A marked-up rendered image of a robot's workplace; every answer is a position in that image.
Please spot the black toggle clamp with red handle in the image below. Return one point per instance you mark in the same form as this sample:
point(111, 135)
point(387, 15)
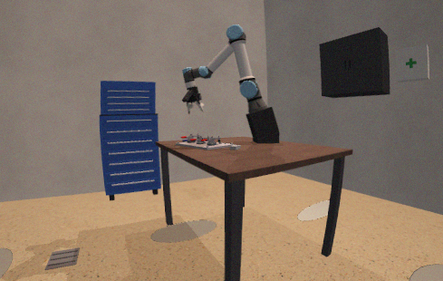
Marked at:
point(211, 141)

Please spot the red-handled metal toggle clamp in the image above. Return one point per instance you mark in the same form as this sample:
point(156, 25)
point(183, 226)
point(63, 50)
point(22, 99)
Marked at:
point(199, 140)

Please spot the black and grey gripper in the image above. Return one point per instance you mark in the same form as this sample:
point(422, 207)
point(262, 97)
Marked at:
point(193, 98)

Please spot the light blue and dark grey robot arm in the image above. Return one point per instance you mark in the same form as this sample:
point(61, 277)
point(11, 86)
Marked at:
point(247, 82)

